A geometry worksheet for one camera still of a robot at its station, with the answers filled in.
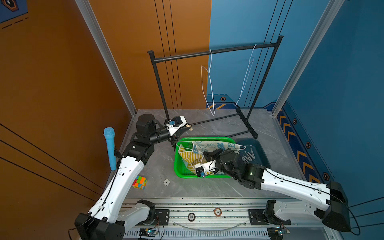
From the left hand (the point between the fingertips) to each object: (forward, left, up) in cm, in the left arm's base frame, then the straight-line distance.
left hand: (187, 123), depth 67 cm
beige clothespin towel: (+1, -34, -34) cm, 49 cm away
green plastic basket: (-8, +5, -33) cm, 34 cm away
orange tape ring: (-29, -14, -36) cm, 48 cm away
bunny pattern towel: (+2, -6, -24) cm, 25 cm away
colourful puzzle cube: (-16, +27, -31) cm, 44 cm away
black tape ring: (-33, -2, -36) cm, 48 cm away
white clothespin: (+2, -39, -34) cm, 52 cm away
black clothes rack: (+36, -41, -33) cm, 64 cm away
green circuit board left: (-38, +19, -37) cm, 56 cm away
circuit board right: (-37, -42, -36) cm, 67 cm away
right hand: (-6, -9, -11) cm, 16 cm away
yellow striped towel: (-5, -1, -24) cm, 25 cm away
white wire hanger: (+6, +3, -27) cm, 28 cm away
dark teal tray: (+1, -45, -35) cm, 56 cm away
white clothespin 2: (+8, -40, -35) cm, 54 cm away
